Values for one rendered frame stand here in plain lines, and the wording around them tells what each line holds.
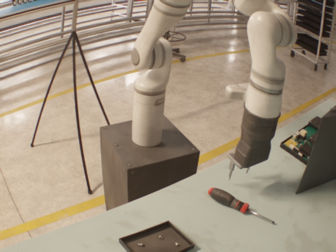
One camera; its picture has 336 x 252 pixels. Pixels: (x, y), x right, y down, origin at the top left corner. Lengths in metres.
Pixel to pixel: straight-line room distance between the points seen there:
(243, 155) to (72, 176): 1.76
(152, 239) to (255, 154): 0.26
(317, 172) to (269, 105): 0.26
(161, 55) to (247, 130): 0.41
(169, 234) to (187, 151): 0.52
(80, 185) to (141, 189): 1.19
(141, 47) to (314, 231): 0.67
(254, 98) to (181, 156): 0.51
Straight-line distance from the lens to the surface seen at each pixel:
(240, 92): 0.67
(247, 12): 0.64
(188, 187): 0.75
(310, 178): 0.79
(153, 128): 1.08
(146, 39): 0.93
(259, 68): 0.60
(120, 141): 1.13
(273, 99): 0.62
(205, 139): 2.75
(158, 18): 0.88
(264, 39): 0.57
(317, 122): 1.09
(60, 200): 2.15
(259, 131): 0.65
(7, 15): 3.52
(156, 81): 1.02
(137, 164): 1.04
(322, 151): 0.75
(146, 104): 1.04
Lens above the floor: 1.48
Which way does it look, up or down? 32 degrees down
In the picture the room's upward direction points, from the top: 6 degrees clockwise
